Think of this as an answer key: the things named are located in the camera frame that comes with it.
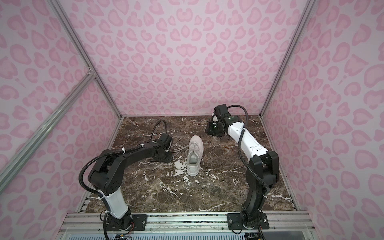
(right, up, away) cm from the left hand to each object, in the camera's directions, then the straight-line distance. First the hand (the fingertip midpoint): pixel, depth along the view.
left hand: (168, 156), depth 95 cm
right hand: (+25, +17, -8) cm, 31 cm away
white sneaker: (+17, +1, -6) cm, 18 cm away
